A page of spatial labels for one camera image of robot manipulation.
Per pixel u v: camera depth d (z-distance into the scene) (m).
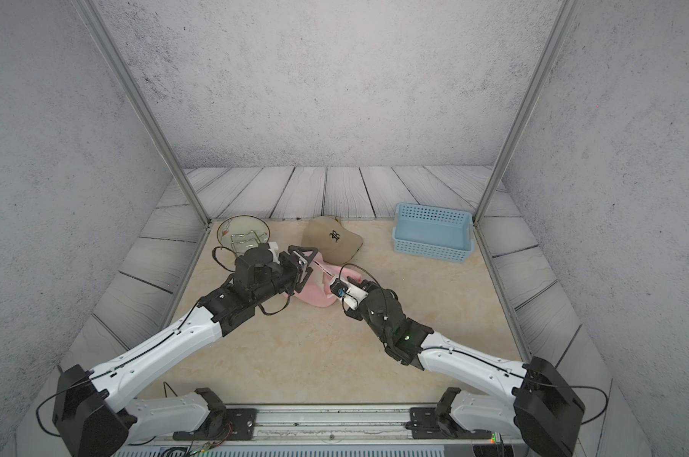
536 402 0.40
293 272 0.65
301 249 0.68
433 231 1.17
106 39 0.74
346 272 0.77
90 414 0.37
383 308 0.56
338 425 0.74
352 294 0.64
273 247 0.72
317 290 0.87
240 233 0.99
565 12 0.70
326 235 1.08
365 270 0.50
